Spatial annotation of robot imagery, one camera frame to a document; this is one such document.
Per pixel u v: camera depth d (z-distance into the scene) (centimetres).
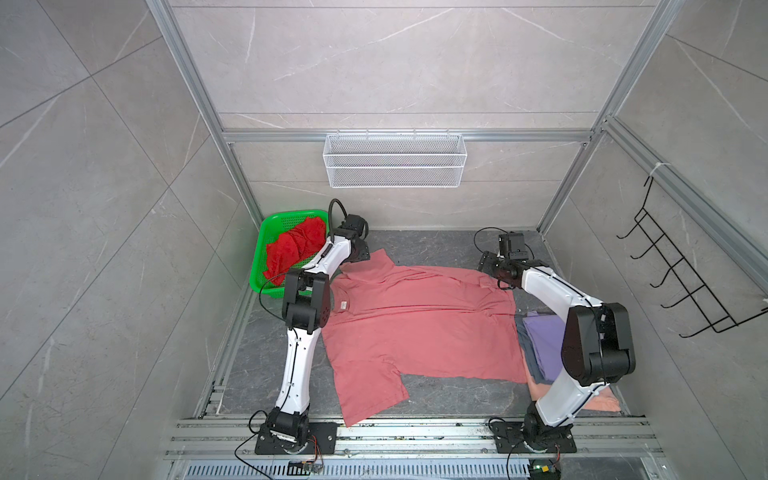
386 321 96
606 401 78
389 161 100
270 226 114
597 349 48
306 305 63
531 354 82
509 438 73
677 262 68
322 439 73
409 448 73
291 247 107
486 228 83
